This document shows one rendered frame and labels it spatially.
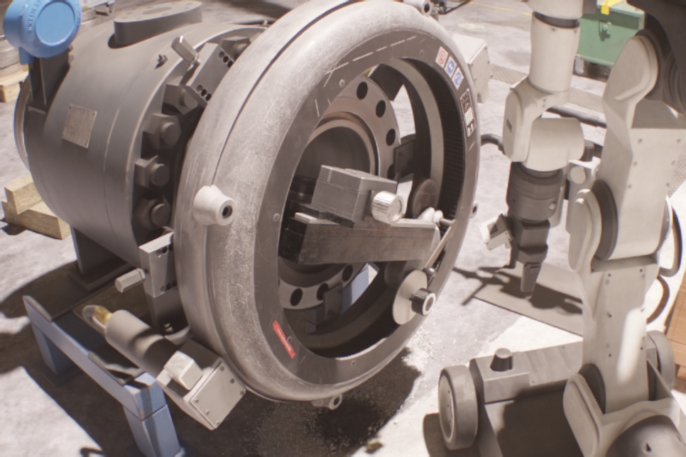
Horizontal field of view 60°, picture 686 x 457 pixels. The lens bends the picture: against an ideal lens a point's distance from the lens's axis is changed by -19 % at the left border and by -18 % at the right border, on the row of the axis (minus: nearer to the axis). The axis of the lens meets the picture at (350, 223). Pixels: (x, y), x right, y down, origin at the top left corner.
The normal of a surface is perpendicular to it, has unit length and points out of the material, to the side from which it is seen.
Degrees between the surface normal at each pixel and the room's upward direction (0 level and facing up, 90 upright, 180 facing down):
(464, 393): 31
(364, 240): 90
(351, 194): 65
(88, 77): 42
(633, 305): 60
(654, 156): 100
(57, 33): 90
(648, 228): 86
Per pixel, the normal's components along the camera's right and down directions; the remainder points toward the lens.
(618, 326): 0.08, -0.04
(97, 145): -0.58, 0.00
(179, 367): -0.26, -0.66
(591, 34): -0.56, 0.40
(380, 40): 0.79, 0.28
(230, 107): -0.44, -0.33
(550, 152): 0.11, 0.64
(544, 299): -0.02, -0.88
